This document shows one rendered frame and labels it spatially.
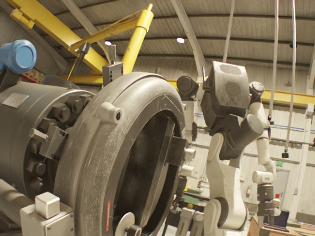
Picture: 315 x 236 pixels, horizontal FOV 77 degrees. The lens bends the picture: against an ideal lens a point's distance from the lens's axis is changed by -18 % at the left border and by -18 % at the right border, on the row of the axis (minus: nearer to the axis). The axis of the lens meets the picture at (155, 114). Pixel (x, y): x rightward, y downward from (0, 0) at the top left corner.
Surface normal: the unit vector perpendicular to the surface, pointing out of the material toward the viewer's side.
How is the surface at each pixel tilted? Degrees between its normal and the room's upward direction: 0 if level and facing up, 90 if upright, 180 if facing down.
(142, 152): 92
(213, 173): 110
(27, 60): 90
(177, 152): 92
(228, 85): 79
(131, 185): 92
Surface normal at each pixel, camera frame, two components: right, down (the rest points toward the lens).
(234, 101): 0.07, -0.42
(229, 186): 0.44, -0.60
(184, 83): -0.21, -0.04
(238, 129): -0.86, -0.01
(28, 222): -0.41, 0.06
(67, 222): 0.90, 0.17
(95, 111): -0.19, -0.64
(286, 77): -0.43, -0.34
